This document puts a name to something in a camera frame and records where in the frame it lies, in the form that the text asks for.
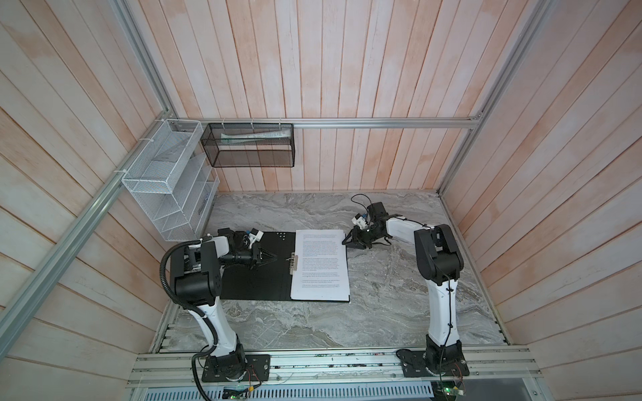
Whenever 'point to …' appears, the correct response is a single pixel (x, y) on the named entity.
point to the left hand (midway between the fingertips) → (275, 260)
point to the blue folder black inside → (272, 280)
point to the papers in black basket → (226, 138)
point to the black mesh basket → (250, 144)
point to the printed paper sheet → (322, 271)
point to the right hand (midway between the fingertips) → (345, 243)
